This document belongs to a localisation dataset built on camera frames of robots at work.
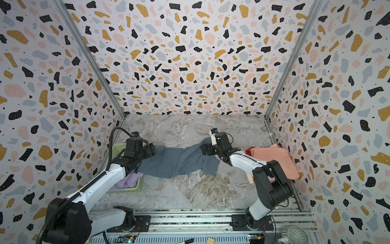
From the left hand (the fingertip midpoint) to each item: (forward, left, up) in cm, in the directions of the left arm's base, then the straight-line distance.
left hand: (148, 145), depth 85 cm
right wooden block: (-43, -34, -14) cm, 56 cm away
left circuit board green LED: (-42, +5, -15) cm, 45 cm away
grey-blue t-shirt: (-3, -10, -14) cm, 18 cm away
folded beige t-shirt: (-14, -58, -13) cm, 61 cm away
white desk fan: (-42, -73, -14) cm, 85 cm away
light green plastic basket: (+5, +23, -10) cm, 26 cm away
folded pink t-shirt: (0, -81, -13) cm, 82 cm away
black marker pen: (-43, -24, -14) cm, 51 cm away
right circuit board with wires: (-43, -56, -16) cm, 72 cm away
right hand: (+3, -32, -3) cm, 32 cm away
